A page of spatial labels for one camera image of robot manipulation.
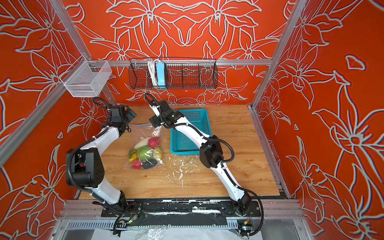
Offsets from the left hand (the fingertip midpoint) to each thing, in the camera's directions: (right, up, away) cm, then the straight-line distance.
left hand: (126, 113), depth 92 cm
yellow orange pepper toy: (+7, -26, -6) cm, 28 cm away
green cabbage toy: (+15, -23, -8) cm, 29 cm away
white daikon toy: (+10, -19, +2) cm, 22 cm away
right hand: (+18, -1, 0) cm, 18 cm away
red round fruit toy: (+18, -18, -3) cm, 26 cm away
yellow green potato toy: (+21, -24, -4) cm, 32 cm away
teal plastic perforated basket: (+35, -20, +6) cm, 40 cm away
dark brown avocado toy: (+17, -29, -8) cm, 35 cm away
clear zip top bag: (+5, -13, +9) cm, 17 cm away
